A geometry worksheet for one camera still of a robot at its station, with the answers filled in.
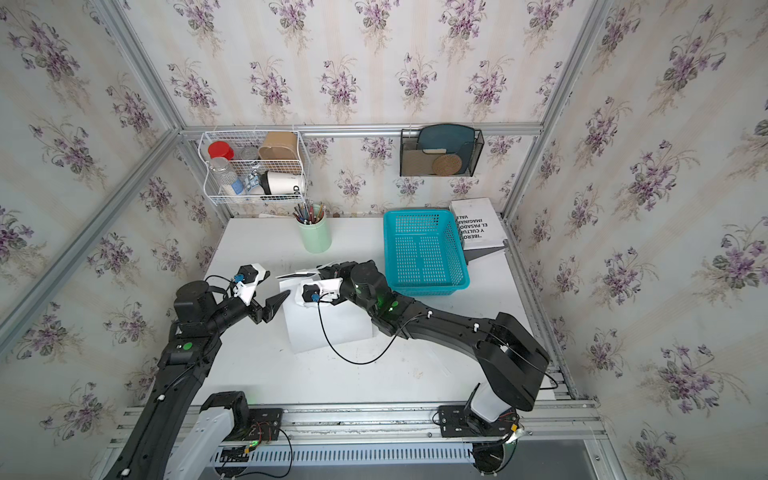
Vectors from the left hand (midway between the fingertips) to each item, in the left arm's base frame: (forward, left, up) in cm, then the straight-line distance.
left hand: (280, 285), depth 73 cm
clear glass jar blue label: (+34, +22, +6) cm, 41 cm away
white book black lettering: (+35, -62, -13) cm, 72 cm away
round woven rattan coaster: (+42, -47, +7) cm, 63 cm away
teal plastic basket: (+26, -42, -21) cm, 54 cm away
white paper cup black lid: (+35, +6, +4) cm, 36 cm away
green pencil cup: (+29, -3, -15) cm, 33 cm away
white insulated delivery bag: (-14, -13, +8) cm, 21 cm away
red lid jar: (+43, +25, +11) cm, 51 cm away
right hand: (+5, -12, +3) cm, 13 cm away
